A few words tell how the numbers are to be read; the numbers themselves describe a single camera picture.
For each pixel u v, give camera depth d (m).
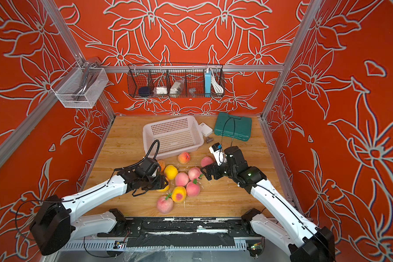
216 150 0.66
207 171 0.66
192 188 0.80
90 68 0.85
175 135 1.07
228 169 0.62
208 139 1.04
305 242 0.38
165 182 0.79
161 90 0.87
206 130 1.08
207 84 0.87
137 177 0.62
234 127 1.07
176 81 0.99
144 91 0.98
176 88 0.91
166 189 0.79
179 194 0.77
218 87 0.90
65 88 0.80
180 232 0.73
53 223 0.40
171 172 0.86
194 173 0.84
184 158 0.91
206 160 0.90
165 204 0.74
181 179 0.83
